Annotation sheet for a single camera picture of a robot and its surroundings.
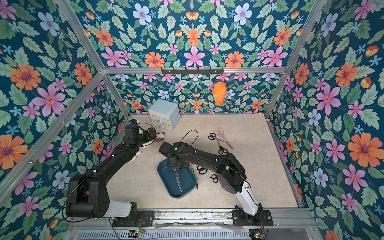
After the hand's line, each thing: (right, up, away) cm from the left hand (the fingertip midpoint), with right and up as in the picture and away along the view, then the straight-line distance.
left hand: (150, 130), depth 89 cm
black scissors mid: (+45, -14, +10) cm, 48 cm away
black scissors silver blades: (+32, -25, +2) cm, 40 cm away
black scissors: (+39, -5, +18) cm, 44 cm away
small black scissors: (+39, -28, -2) cm, 48 cm away
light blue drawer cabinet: (+6, +11, +13) cm, 18 cm away
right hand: (+17, -20, -4) cm, 27 cm away
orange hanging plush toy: (+43, +25, +9) cm, 50 cm away
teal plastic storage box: (+19, -30, -10) cm, 37 cm away
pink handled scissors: (+45, -2, +20) cm, 49 cm away
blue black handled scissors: (+17, -24, -7) cm, 30 cm away
